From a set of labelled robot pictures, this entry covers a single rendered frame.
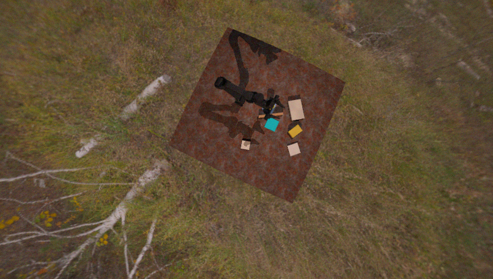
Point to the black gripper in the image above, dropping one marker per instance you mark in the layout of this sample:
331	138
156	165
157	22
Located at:
268	115

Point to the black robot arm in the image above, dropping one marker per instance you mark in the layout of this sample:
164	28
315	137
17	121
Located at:
241	96

